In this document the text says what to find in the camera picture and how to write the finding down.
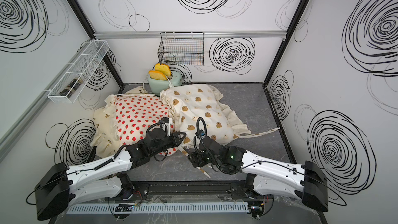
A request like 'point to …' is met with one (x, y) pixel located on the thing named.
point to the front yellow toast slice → (157, 75)
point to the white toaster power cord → (170, 85)
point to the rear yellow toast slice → (164, 68)
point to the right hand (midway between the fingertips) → (193, 156)
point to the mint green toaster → (157, 85)
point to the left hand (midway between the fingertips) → (187, 135)
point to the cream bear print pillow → (196, 108)
